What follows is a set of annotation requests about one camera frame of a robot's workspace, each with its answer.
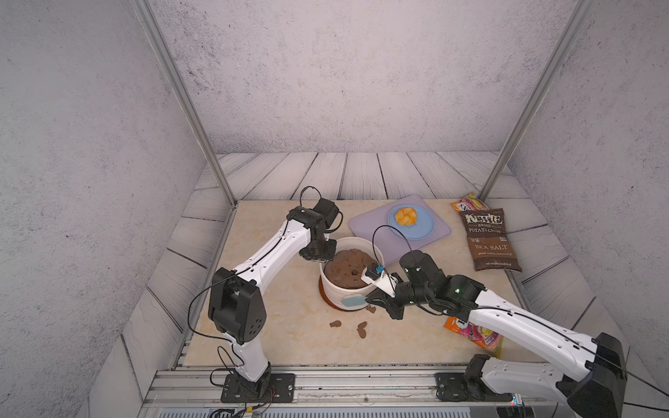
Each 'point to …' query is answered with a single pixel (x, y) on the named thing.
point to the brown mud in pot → (347, 268)
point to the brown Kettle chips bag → (487, 237)
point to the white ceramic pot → (354, 308)
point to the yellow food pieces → (406, 216)
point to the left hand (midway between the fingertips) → (329, 258)
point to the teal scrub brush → (350, 301)
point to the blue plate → (422, 228)
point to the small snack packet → (469, 203)
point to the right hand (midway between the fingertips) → (371, 298)
